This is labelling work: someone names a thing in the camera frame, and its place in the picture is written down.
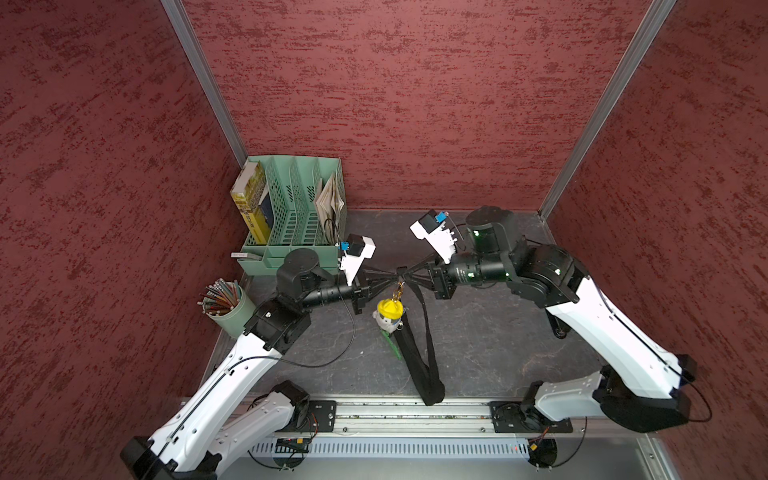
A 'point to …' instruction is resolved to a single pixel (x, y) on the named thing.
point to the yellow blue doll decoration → (389, 315)
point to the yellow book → (247, 192)
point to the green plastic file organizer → (308, 211)
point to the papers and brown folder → (329, 203)
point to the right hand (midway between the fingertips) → (407, 284)
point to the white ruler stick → (245, 255)
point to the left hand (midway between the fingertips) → (392, 284)
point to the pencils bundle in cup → (219, 297)
